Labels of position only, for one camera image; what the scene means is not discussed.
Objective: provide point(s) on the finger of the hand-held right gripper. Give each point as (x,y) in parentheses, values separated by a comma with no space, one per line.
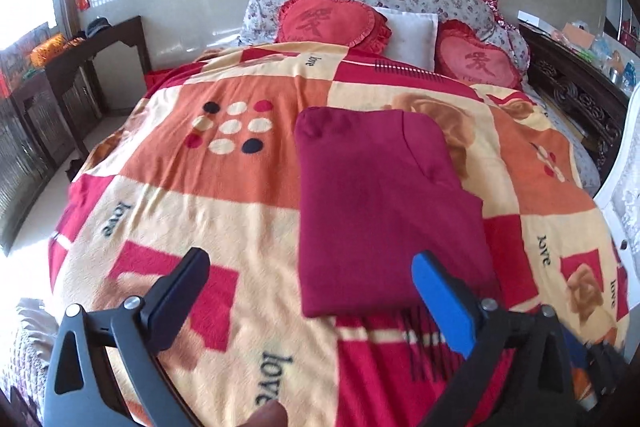
(580,354)

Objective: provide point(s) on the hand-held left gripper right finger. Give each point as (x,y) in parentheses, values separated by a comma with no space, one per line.
(445,302)

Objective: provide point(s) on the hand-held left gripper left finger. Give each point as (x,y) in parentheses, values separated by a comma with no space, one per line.
(175,297)

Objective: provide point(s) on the maroon sweater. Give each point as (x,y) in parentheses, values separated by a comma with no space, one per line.
(380,207)

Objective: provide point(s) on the person's left hand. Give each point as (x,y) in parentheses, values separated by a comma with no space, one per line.
(269,414)

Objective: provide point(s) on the orange red printed blanket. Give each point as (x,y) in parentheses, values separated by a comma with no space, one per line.
(210,207)

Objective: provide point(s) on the white ornate chair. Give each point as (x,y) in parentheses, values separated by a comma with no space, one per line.
(625,187)

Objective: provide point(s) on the dark low cabinet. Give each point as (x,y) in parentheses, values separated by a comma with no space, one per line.
(25,167)

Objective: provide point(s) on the floral bed sheet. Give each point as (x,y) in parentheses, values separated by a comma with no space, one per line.
(565,122)

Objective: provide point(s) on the red heart pillow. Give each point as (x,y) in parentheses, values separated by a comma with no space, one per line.
(325,19)
(475,59)

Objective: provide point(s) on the dark wooden table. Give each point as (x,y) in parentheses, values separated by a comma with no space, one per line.
(100,52)

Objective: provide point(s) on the dark carved wooden cabinet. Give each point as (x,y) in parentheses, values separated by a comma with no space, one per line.
(570,77)

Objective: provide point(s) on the white pillow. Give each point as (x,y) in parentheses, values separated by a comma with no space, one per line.
(410,37)

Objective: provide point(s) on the orange basket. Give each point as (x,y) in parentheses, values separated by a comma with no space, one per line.
(48,50)

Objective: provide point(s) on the dark hat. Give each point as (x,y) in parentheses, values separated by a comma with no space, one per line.
(98,28)

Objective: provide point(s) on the colourful printed box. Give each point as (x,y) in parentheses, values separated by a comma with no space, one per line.
(22,59)

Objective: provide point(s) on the orange cardboard box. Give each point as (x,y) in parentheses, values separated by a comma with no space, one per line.
(580,36)

